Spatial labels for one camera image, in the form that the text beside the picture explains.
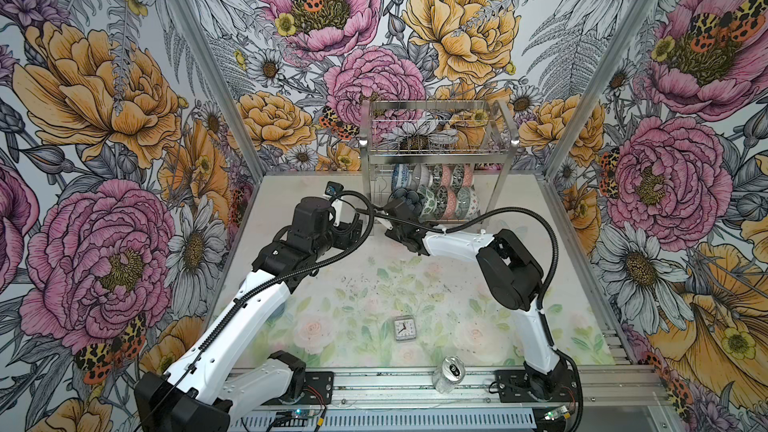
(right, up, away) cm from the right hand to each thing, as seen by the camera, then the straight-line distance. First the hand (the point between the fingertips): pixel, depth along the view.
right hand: (399, 220), depth 99 cm
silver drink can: (+10, -31, -35) cm, 47 cm away
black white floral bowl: (+23, +15, +15) cm, 31 cm away
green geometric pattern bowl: (+22, +5, -1) cm, 23 cm away
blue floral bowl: (+1, +15, +6) cm, 16 cm away
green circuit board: (-26, -46, -27) cm, 59 cm away
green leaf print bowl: (+10, +5, -1) cm, 11 cm away
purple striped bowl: (+8, +15, +6) cm, 18 cm away
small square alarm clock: (+1, -28, -18) cm, 33 cm away
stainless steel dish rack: (+18, +24, +21) cm, 37 cm away
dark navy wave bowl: (+4, +8, +2) cm, 9 cm away
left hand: (-15, 0, -23) cm, 28 cm away
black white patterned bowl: (+15, +6, +5) cm, 16 cm away
